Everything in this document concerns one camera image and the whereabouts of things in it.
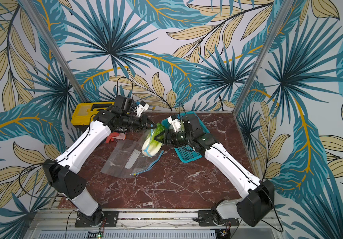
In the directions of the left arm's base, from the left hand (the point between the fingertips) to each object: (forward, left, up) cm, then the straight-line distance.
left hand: (156, 128), depth 72 cm
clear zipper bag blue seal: (-11, -4, +4) cm, 13 cm away
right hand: (-5, -1, -2) cm, 6 cm away
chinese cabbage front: (-7, +2, -5) cm, 9 cm away
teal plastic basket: (+3, -19, -31) cm, 36 cm away
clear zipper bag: (-2, +22, -29) cm, 36 cm away
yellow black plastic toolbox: (+23, +50, -14) cm, 57 cm away
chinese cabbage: (0, -2, 0) cm, 2 cm away
